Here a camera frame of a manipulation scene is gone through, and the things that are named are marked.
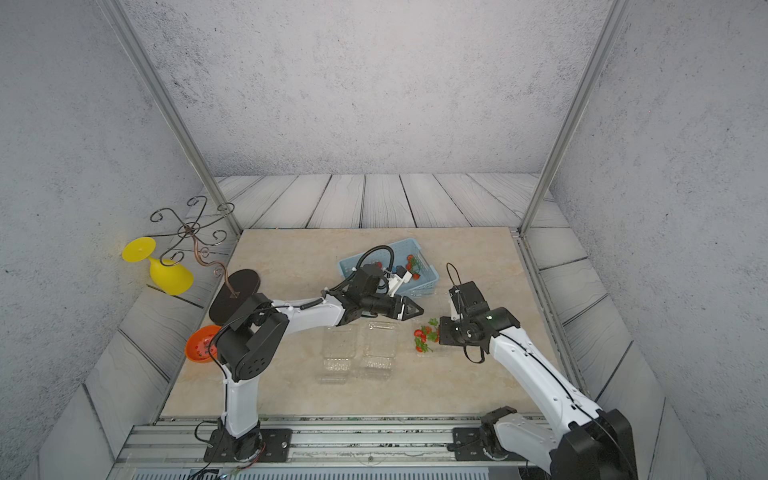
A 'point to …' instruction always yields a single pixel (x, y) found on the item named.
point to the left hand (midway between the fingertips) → (423, 314)
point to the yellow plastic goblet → (172, 276)
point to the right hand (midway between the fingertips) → (447, 332)
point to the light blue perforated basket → (423, 279)
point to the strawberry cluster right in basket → (413, 266)
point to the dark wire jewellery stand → (241, 286)
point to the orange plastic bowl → (197, 344)
